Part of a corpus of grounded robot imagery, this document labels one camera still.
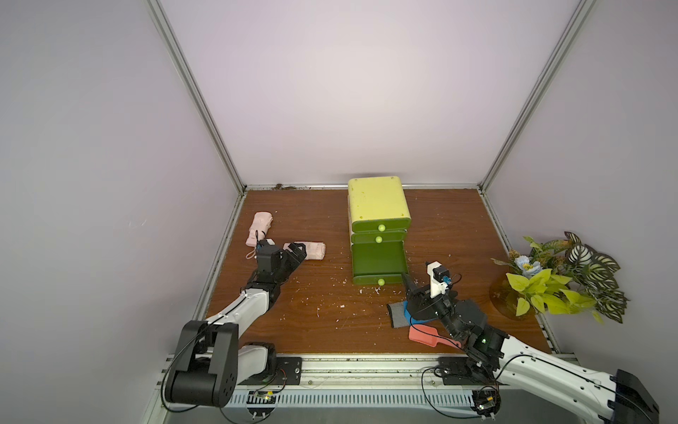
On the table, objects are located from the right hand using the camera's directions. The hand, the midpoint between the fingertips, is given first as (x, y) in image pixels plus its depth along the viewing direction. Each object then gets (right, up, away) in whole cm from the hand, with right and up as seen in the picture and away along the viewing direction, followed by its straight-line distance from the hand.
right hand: (418, 267), depth 74 cm
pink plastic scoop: (+1, -16, -7) cm, 18 cm away
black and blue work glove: (-3, -19, +9) cm, 21 cm away
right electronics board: (+17, -36, -4) cm, 40 cm away
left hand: (-36, +2, +15) cm, 39 cm away
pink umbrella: (-56, +10, +30) cm, 64 cm away
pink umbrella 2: (-32, +1, +21) cm, 38 cm away
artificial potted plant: (+35, -1, -7) cm, 35 cm away
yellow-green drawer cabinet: (-10, +13, +9) cm, 19 cm away
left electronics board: (-45, -38, -3) cm, 58 cm away
